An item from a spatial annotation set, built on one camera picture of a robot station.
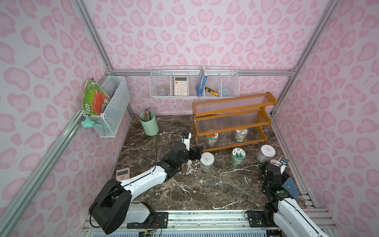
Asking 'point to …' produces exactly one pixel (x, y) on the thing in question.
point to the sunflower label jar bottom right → (240, 135)
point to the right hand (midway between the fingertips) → (274, 163)
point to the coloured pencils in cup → (147, 114)
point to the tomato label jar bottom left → (211, 139)
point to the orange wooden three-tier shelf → (231, 122)
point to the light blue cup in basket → (225, 91)
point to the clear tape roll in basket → (163, 92)
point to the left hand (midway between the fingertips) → (195, 142)
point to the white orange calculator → (180, 86)
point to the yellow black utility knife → (212, 92)
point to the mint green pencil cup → (150, 127)
